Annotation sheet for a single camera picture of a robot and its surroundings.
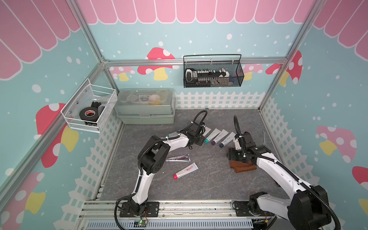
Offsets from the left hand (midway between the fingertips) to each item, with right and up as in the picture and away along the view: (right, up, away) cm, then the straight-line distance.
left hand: (200, 139), depth 99 cm
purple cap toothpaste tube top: (+6, +6, +7) cm, 12 cm away
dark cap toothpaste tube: (+20, 0, 0) cm, 20 cm away
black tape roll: (-58, +16, -28) cm, 66 cm away
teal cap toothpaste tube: (+12, +4, +6) cm, 14 cm away
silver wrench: (+45, -3, 0) cm, 45 cm away
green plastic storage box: (-36, +24, +4) cm, 43 cm away
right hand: (+17, -7, -14) cm, 23 cm away
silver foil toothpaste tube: (-12, -11, -7) cm, 18 cm away
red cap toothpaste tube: (-9, -17, -13) cm, 23 cm away
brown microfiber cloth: (+24, -15, -12) cm, 31 cm away
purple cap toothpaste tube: (+17, +4, +4) cm, 18 cm away
